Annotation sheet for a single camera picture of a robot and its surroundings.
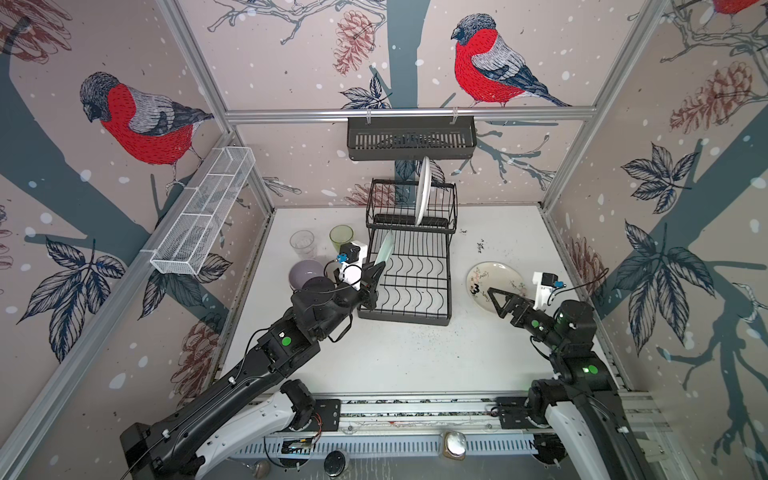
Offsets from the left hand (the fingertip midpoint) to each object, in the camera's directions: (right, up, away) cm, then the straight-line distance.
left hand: (382, 264), depth 63 cm
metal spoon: (-27, -47, +3) cm, 54 cm away
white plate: (+11, +17, +13) cm, 24 cm away
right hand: (+28, -10, +11) cm, 32 cm away
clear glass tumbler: (-29, +3, +41) cm, 51 cm away
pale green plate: (+1, +3, +3) cm, 4 cm away
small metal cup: (+15, -38, -1) cm, 41 cm away
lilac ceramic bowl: (-27, -5, +31) cm, 41 cm away
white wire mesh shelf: (-48, +11, +13) cm, 51 cm away
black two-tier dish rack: (+7, +8, +23) cm, 25 cm away
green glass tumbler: (-17, +6, +43) cm, 47 cm away
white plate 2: (+37, -8, +38) cm, 54 cm away
